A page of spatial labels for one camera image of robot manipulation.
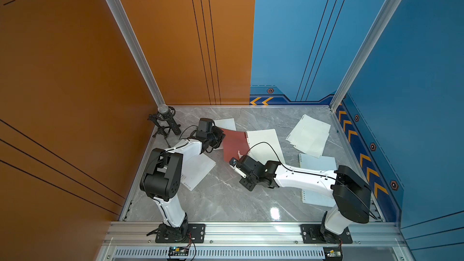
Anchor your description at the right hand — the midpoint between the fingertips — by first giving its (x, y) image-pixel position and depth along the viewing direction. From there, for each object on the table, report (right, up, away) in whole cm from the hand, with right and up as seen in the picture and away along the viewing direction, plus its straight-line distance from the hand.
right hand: (243, 177), depth 84 cm
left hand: (-8, +22, +12) cm, 26 cm away
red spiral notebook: (+7, +16, -13) cm, 22 cm away
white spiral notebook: (-25, +1, +9) cm, 27 cm away
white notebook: (-9, +25, +28) cm, 39 cm away
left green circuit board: (-26, -26, -13) cm, 39 cm away
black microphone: (-42, +26, +12) cm, 50 cm away
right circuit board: (+35, -26, -13) cm, 46 cm away
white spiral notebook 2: (+44, +4, +11) cm, 45 cm away
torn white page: (+41, +18, +24) cm, 51 cm away
